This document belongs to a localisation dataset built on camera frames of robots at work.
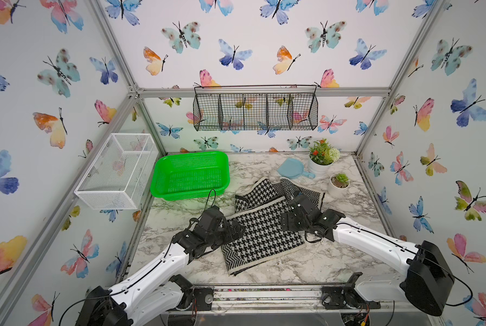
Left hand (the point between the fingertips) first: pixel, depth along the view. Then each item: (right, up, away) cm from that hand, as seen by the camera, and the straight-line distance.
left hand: (239, 231), depth 80 cm
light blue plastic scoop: (+28, +25, +35) cm, 52 cm away
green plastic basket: (-33, +21, +31) cm, 51 cm away
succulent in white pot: (+46, +17, +18) cm, 53 cm away
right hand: (+20, +5, +3) cm, 21 cm away
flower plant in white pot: (+39, +31, +19) cm, 53 cm away
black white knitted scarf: (+8, +6, +11) cm, 15 cm away
